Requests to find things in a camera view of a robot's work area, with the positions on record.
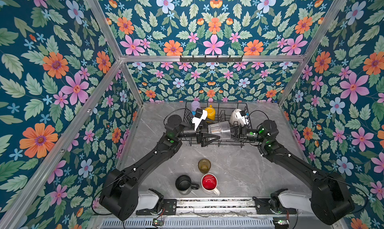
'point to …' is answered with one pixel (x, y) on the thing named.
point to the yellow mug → (211, 112)
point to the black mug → (183, 182)
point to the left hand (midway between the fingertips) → (219, 129)
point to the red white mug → (209, 183)
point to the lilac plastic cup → (195, 105)
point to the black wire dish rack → (223, 110)
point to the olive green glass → (204, 165)
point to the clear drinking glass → (222, 129)
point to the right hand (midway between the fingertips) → (225, 133)
